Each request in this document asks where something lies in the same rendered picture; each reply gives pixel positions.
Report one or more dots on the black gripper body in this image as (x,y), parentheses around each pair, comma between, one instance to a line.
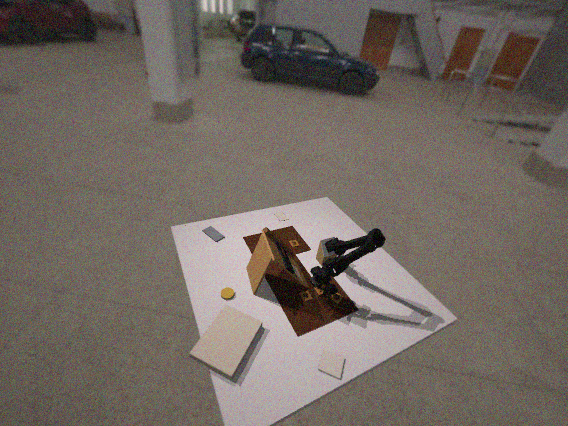
(329,289)

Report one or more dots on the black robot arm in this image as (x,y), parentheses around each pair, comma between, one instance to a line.
(366,245)

